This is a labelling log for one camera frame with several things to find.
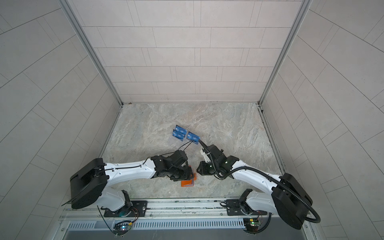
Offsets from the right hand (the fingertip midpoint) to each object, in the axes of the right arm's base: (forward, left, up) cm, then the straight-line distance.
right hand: (197, 173), depth 78 cm
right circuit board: (-23, -24, -6) cm, 33 cm away
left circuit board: (-21, +35, -3) cm, 41 cm away
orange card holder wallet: (-3, +4, -5) cm, 7 cm away
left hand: (-2, +1, -2) cm, 3 cm away
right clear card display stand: (+19, +1, +5) cm, 20 cm away
